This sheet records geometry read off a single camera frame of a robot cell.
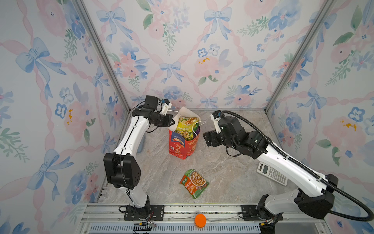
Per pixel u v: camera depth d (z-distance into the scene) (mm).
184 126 841
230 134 501
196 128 835
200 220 664
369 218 361
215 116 592
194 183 831
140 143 544
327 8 689
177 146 841
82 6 689
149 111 593
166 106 761
